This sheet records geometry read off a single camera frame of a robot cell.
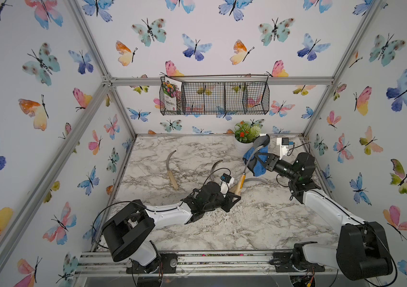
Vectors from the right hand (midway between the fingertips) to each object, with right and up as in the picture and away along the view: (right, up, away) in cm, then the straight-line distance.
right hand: (257, 153), depth 75 cm
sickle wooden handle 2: (-5, -10, +4) cm, 11 cm away
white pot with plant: (0, +11, +26) cm, 28 cm away
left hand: (-6, -19, +4) cm, 21 cm away
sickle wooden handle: (-41, -12, +26) cm, 50 cm away
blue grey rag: (0, -6, -2) cm, 7 cm away
